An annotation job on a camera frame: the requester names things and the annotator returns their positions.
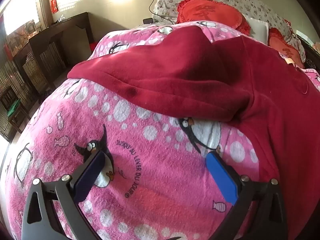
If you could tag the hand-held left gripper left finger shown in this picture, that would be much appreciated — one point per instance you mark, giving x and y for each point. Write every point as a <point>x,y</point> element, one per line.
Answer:
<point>91,175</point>

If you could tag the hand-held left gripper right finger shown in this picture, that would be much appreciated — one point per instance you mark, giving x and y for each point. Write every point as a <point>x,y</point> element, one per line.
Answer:
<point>221,177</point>

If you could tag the dark red fleece garment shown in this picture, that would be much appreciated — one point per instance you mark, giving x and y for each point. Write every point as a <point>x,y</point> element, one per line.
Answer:
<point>200,80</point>

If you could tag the pink penguin print blanket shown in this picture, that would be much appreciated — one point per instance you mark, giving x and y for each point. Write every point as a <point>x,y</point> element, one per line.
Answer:
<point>155,180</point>

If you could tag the wooden chair green seat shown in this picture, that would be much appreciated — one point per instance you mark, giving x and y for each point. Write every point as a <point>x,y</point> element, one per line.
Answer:
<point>13,105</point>

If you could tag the dark wooden cabinet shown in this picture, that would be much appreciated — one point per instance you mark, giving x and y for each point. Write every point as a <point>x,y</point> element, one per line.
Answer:
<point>50,37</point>

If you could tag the small red heart pillow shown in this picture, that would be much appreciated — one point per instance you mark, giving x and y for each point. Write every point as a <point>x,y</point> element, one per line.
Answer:
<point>282,45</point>

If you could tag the white pillow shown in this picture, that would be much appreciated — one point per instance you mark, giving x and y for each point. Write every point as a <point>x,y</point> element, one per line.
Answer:
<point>257,28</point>

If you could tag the dark carved wooden headboard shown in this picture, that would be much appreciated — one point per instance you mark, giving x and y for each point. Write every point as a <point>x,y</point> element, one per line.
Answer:
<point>311,52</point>

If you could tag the black power adapter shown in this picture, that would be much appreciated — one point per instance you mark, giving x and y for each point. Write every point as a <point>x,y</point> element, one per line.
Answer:
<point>148,20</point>

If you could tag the large red heart pillow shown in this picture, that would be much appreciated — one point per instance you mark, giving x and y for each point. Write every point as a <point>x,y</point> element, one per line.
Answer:
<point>210,12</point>

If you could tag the window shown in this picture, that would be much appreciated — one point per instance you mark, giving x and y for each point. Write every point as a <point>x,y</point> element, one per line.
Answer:
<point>22,10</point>

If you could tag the floral pillow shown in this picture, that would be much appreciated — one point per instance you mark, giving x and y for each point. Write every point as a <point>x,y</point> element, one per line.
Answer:
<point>250,0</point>
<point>167,5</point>

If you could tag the red wall sign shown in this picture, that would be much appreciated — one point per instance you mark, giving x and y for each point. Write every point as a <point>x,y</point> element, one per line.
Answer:
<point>54,5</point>

